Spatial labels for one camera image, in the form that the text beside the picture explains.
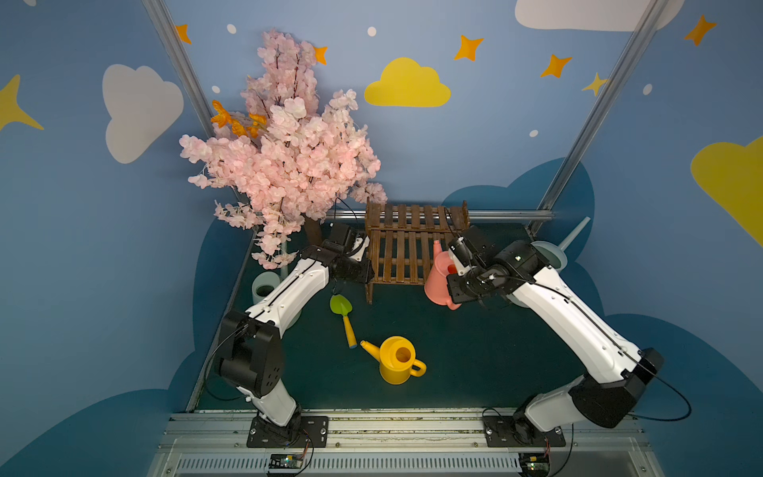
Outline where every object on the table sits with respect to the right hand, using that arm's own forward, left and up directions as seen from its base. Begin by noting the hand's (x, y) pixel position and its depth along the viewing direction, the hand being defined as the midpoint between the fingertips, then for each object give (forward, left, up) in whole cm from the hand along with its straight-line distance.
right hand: (458, 289), depth 73 cm
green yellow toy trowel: (+6, +34, -22) cm, 41 cm away
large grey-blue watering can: (+16, -30, -4) cm, 34 cm away
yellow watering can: (-14, +14, -13) cm, 24 cm away
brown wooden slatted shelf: (+26, +15, -11) cm, 31 cm away
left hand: (+11, +24, -8) cm, 27 cm away
